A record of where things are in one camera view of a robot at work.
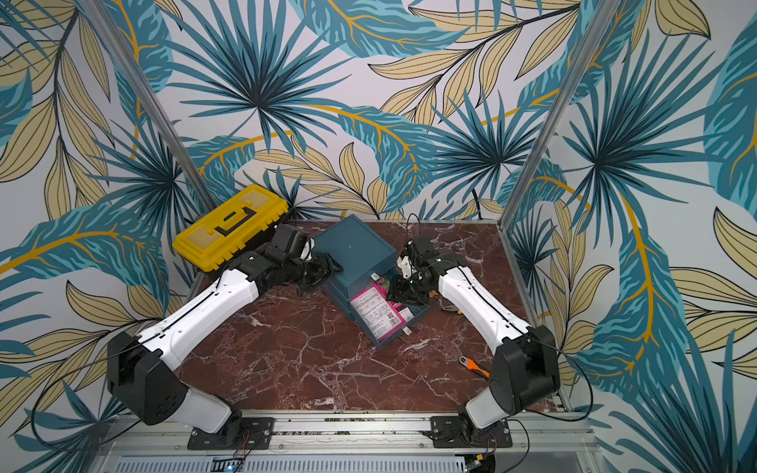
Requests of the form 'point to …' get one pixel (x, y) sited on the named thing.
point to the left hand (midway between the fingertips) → (337, 277)
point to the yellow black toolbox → (232, 232)
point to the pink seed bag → (381, 316)
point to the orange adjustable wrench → (473, 366)
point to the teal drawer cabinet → (362, 253)
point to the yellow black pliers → (449, 307)
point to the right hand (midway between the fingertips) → (394, 297)
